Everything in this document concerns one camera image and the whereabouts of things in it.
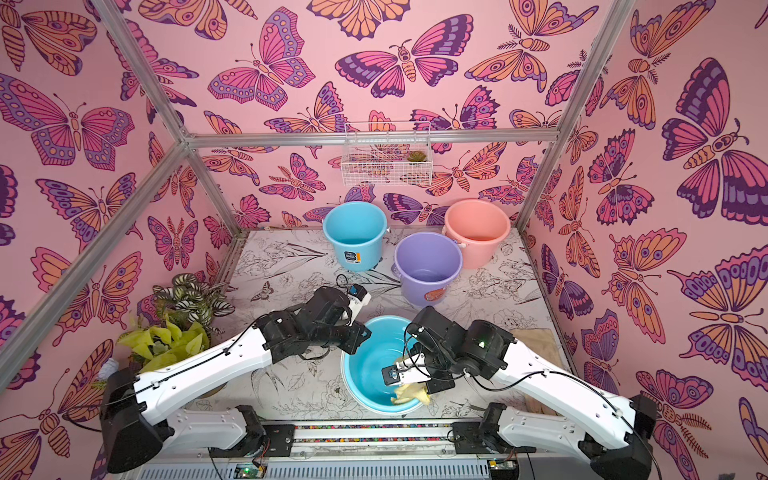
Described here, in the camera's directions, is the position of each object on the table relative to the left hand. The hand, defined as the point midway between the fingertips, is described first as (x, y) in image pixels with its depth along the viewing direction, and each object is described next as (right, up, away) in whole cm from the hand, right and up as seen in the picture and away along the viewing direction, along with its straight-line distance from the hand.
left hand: (373, 332), depth 74 cm
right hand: (+10, -6, -5) cm, 13 cm away
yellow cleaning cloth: (+8, -9, -13) cm, 18 cm away
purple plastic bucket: (+16, +16, +29) cm, 37 cm away
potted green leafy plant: (-47, +2, +1) cm, 47 cm away
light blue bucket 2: (-8, +28, +36) cm, 46 cm away
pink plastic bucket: (+38, +30, +39) cm, 62 cm away
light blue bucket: (-3, -13, +9) cm, 16 cm away
